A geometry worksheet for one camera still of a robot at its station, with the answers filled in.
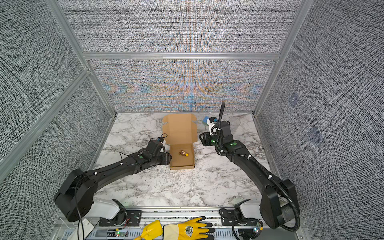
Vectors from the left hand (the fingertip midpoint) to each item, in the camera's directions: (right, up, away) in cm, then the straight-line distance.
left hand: (169, 157), depth 88 cm
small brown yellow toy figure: (+8, +2, +7) cm, 11 cm away
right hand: (+19, +14, -5) cm, 24 cm away
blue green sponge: (+24, +23, +25) cm, 42 cm away
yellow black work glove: (+14, -29, -19) cm, 37 cm away
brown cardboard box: (+6, +16, +13) cm, 21 cm away
